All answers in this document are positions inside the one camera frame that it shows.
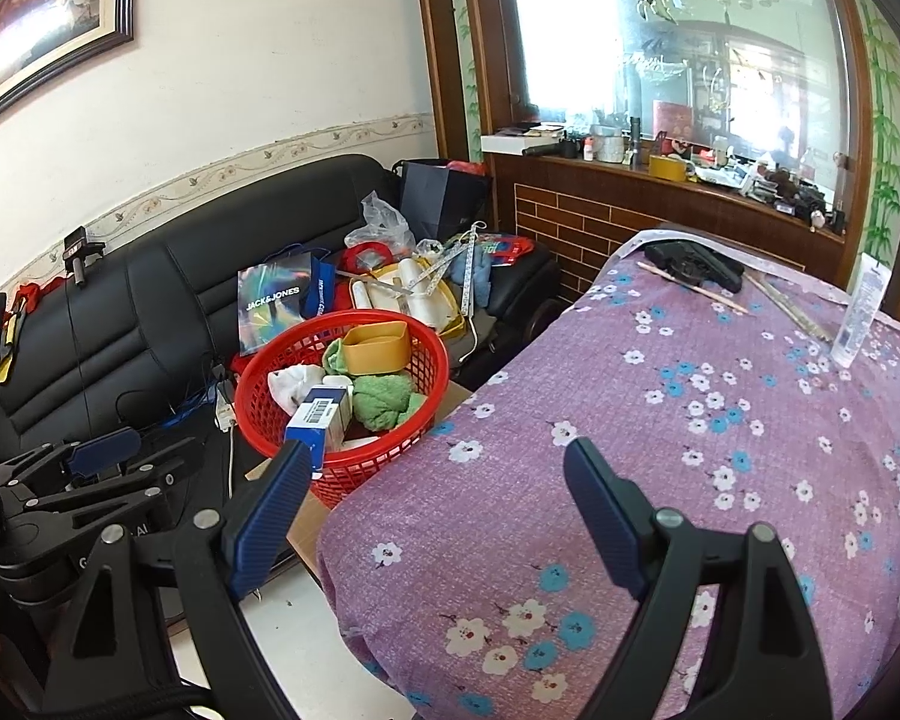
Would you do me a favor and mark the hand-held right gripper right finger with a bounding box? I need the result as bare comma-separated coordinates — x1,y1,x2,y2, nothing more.
562,436,837,720

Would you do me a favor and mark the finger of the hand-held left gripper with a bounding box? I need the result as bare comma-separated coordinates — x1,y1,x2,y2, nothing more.
0,426,143,500
22,439,211,520

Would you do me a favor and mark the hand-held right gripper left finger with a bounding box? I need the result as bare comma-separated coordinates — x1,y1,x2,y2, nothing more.
41,439,312,720

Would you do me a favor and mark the blue and white box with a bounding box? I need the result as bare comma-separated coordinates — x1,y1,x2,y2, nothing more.
283,382,355,481

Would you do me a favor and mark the white plastic bag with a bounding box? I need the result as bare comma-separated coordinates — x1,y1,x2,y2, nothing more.
266,364,327,417

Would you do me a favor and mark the red plastic mesh basket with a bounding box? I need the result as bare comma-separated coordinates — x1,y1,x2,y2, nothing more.
234,309,451,511

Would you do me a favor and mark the green cloth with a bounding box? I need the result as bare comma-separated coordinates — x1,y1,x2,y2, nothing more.
322,337,432,432

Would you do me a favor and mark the orange cardboard box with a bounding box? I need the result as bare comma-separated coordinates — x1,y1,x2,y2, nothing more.
341,321,413,376

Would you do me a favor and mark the brown cardboard box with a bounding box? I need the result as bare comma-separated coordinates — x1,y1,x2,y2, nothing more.
244,379,473,586

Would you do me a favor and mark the white power strip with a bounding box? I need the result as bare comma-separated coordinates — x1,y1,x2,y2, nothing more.
214,382,241,432

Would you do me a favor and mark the purple floral tablecloth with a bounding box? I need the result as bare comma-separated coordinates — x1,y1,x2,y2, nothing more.
316,229,900,720

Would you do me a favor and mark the black leather sofa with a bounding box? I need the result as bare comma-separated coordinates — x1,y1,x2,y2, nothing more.
0,154,563,481

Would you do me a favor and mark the holographic shopping bag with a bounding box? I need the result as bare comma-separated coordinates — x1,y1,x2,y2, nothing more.
236,247,323,357

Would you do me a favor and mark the blue shopping bag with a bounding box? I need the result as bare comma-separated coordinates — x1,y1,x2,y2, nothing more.
300,247,340,320

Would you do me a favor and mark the yellow plastic tray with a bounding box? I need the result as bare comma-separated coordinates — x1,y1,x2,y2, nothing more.
349,255,470,338

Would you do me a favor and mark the thin wooden stick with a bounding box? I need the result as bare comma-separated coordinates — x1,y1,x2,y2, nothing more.
636,261,751,316

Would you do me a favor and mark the light blue cloth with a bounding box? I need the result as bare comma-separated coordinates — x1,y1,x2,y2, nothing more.
450,247,496,308

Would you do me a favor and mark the black cloth on table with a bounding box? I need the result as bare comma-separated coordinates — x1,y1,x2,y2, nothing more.
643,238,745,293

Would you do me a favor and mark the pale flat ruler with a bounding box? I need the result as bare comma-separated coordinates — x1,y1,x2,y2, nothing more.
742,270,833,342

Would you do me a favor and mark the red plastic object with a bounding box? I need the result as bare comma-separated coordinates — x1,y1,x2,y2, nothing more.
341,240,391,275

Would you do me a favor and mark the white folding ruler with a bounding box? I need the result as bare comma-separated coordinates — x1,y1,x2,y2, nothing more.
412,221,488,316

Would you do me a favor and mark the red and blue packet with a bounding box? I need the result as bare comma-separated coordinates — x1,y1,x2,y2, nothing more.
480,234,535,267

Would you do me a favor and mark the brick-pattern wooden counter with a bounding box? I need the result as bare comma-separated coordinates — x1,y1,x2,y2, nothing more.
487,150,848,301

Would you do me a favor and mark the clear plastic bag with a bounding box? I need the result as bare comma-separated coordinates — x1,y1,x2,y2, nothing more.
343,191,417,256

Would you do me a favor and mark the white squeeze tube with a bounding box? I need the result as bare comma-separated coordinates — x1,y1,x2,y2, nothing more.
831,251,892,370

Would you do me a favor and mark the yellow box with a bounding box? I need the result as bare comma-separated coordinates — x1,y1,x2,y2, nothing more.
649,154,698,182

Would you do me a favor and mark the dark paper gift bag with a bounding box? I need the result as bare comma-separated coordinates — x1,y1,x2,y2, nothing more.
391,157,492,241

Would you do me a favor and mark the white flat box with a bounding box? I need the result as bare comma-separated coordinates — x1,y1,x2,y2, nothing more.
480,131,567,158

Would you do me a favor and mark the red gift box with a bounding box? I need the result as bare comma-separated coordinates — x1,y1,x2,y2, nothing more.
652,100,695,140

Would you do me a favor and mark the bamboo painted panel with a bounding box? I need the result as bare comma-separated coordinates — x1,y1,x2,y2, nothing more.
442,0,488,158
855,0,900,271

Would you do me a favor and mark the red and yellow strap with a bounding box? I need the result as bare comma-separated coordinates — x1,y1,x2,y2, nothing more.
0,281,53,383

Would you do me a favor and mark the black clamp mount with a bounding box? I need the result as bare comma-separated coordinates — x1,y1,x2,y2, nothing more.
61,226,107,290

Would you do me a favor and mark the framed wall picture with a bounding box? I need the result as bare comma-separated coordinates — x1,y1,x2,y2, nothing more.
0,0,140,140

